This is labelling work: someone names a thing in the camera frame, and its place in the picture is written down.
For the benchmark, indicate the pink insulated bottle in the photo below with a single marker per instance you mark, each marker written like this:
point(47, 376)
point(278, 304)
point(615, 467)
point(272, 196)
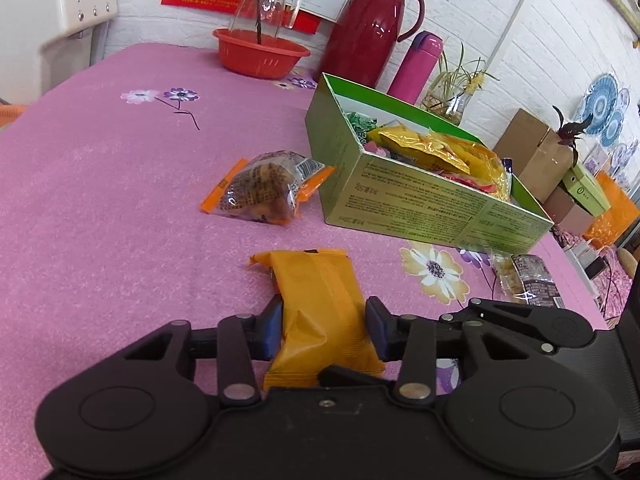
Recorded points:
point(415, 70)

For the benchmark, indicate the dark red leafy plant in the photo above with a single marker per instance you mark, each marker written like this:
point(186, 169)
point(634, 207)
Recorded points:
point(570, 132)

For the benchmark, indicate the glass vase with plant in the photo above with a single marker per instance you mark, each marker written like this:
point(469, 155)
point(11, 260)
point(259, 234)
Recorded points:
point(450, 107)

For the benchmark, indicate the green cardboard box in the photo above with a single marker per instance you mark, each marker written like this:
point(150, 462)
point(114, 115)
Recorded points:
point(400, 200)

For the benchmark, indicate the dark stirring stick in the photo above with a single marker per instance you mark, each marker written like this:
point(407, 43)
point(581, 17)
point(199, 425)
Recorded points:
point(259, 20)

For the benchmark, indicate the white appliance with screen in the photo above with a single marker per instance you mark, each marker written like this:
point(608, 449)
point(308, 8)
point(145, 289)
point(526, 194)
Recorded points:
point(85, 10)

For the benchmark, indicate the clear packet with orange ends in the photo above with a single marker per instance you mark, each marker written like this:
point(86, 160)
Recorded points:
point(260, 185)

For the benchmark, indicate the orange snack packet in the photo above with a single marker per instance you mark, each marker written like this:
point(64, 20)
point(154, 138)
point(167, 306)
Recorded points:
point(320, 310)

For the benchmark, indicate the white power strip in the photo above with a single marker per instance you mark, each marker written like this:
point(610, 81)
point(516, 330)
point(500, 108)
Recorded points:
point(590, 260)

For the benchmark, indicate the red thermos jug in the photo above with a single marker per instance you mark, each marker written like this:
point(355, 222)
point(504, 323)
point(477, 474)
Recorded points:
point(365, 35)

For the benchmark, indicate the clear peanut packet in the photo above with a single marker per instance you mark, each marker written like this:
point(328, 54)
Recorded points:
point(535, 280)

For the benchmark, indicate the yellow corn packet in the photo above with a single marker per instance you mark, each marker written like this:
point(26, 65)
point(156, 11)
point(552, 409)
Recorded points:
point(485, 165)

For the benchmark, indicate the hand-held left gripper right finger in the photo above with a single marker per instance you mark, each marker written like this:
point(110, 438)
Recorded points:
point(380, 330)

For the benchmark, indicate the green snack packet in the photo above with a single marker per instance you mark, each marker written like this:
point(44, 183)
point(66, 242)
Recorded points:
point(362, 127)

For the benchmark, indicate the yellow chip packet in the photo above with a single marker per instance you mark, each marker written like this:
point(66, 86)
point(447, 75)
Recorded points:
point(420, 147)

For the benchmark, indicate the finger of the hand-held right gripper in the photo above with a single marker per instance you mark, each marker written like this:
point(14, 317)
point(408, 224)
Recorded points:
point(350, 379)
point(550, 330)

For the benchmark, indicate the pink floral tablecloth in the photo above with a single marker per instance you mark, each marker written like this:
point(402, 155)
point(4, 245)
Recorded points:
point(100, 210)

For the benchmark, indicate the clear glass jar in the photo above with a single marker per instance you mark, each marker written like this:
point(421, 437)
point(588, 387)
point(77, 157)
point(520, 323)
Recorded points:
point(280, 10)

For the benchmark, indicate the red plastic basin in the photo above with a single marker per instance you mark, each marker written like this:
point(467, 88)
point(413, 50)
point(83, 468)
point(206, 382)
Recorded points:
point(250, 62)

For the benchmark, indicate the green white box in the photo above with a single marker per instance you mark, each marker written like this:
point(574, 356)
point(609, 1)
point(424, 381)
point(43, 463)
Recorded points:
point(587, 190)

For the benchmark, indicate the orange stool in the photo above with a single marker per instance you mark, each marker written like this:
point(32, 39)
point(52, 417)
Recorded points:
point(10, 115)

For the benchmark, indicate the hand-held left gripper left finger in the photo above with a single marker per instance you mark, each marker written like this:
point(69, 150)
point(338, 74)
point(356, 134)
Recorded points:
point(270, 330)

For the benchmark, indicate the brown cardboard box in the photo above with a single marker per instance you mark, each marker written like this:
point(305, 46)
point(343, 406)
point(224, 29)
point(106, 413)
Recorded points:
point(570, 215)
point(530, 150)

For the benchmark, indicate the blue patterned plate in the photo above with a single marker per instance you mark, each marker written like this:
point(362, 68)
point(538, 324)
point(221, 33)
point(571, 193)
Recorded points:
point(614, 127)
point(600, 100)

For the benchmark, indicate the pink seed packet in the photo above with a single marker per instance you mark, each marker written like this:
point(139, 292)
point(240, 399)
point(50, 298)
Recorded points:
point(375, 149)

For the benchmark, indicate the orange patterned cloth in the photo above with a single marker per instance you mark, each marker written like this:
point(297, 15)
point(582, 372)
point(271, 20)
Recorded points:
point(620, 205)

